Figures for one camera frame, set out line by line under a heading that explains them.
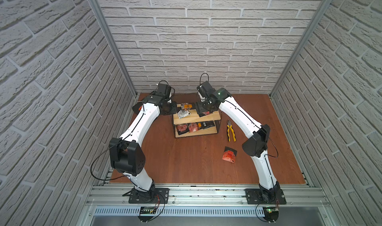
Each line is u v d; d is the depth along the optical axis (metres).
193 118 0.86
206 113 0.87
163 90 0.65
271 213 0.71
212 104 0.60
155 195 0.73
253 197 0.73
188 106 0.90
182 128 0.97
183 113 0.87
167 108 0.72
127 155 0.44
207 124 1.00
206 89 0.66
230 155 0.88
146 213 0.71
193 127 0.97
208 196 0.76
